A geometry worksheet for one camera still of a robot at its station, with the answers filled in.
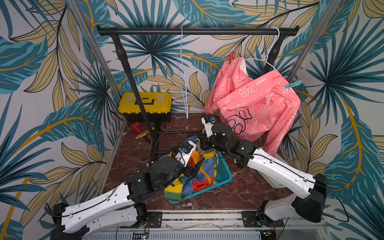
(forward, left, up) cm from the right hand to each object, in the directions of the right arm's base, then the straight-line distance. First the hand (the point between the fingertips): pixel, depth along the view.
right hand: (198, 135), depth 72 cm
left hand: (-12, +2, +2) cm, 12 cm away
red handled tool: (+29, +43, -26) cm, 58 cm away
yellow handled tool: (+19, +37, -24) cm, 47 cm away
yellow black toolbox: (+34, +26, -12) cm, 45 cm away
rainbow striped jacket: (-21, +9, -13) cm, 26 cm away
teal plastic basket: (-11, -15, -22) cm, 29 cm away
